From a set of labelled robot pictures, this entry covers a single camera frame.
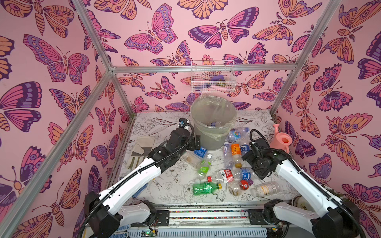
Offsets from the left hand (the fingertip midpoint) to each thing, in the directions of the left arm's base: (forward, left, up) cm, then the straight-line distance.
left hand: (193, 134), depth 74 cm
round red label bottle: (-18, -23, -26) cm, 39 cm away
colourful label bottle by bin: (+16, -29, -20) cm, 39 cm away
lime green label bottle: (-9, -6, -21) cm, 24 cm away
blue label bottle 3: (+21, -15, -16) cm, 31 cm away
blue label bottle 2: (-12, -28, -22) cm, 37 cm away
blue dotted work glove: (-38, +34, -26) cm, 58 cm away
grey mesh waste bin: (+26, -13, -13) cm, 32 cm away
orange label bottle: (+1, -27, -23) cm, 36 cm away
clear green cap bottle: (-1, 0, -26) cm, 26 cm away
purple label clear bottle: (+3, -22, -26) cm, 34 cm away
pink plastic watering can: (+7, -53, -15) cm, 55 cm away
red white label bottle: (-12, -17, -24) cm, 32 cm away
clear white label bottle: (-20, -37, -21) cm, 47 cm away
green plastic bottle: (-20, -6, -21) cm, 29 cm away
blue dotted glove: (-20, +31, -27) cm, 46 cm away
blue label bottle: (+2, -5, -21) cm, 22 cm away
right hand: (-8, -29, -15) cm, 34 cm away
